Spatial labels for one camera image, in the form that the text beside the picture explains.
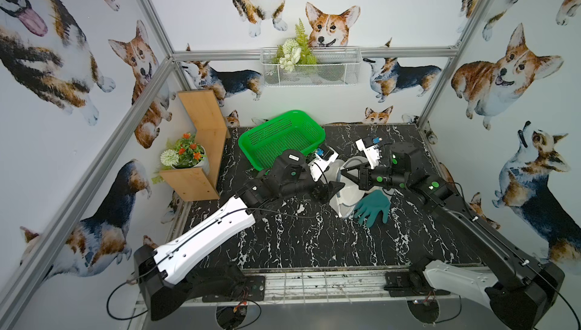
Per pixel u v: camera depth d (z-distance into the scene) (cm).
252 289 74
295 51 78
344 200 72
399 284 73
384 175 59
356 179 65
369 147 62
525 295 37
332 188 57
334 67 93
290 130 120
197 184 84
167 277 38
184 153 83
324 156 55
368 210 90
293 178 51
